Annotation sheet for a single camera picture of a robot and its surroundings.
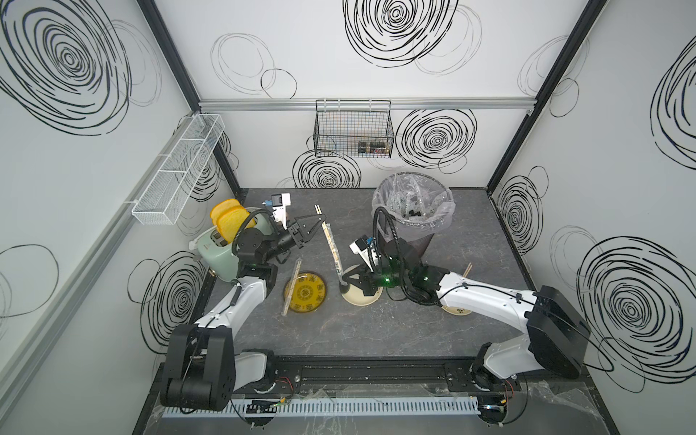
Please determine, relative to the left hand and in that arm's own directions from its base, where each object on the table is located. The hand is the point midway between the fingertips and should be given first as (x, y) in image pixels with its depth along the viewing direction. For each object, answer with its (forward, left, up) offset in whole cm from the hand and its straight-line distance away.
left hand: (324, 221), depth 70 cm
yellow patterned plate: (-6, +7, -31) cm, 33 cm away
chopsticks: (0, 0, -1) cm, 1 cm away
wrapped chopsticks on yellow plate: (-5, +12, -29) cm, 32 cm away
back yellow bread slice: (+12, +34, -9) cm, 37 cm away
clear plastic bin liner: (+17, -30, -11) cm, 36 cm away
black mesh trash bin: (+17, -30, -11) cm, 36 cm away
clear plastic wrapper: (-4, -2, -6) cm, 7 cm away
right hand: (-10, -5, -13) cm, 17 cm away
